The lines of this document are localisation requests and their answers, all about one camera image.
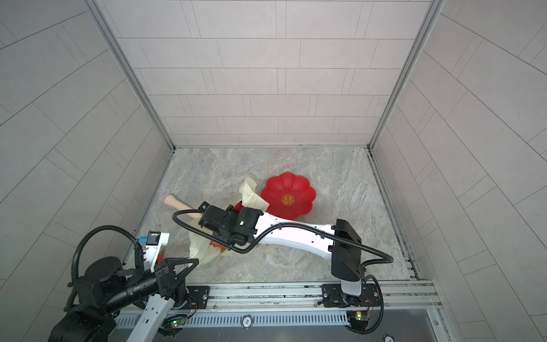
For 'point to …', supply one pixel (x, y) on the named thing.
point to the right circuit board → (359, 320)
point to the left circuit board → (179, 322)
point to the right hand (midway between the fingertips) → (227, 226)
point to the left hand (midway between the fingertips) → (200, 265)
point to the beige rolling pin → (171, 201)
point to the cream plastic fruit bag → (201, 251)
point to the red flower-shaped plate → (288, 196)
